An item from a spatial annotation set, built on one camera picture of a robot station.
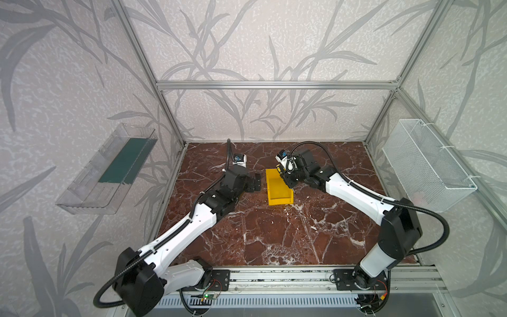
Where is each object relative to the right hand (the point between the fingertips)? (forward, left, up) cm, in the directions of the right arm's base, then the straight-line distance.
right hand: (284, 167), depth 86 cm
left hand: (-5, +13, +6) cm, 15 cm away
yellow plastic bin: (-2, +2, -18) cm, 18 cm away
